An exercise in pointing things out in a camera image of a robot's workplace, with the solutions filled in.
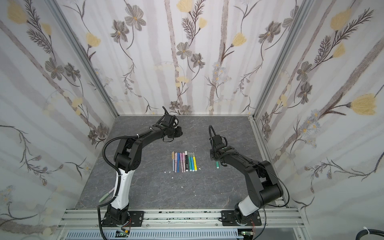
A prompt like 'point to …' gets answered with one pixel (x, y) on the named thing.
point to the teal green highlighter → (190, 168)
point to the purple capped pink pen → (181, 159)
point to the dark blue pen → (178, 161)
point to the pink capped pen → (183, 157)
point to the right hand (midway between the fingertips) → (214, 149)
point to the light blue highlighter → (192, 162)
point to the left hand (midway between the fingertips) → (181, 128)
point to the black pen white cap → (186, 160)
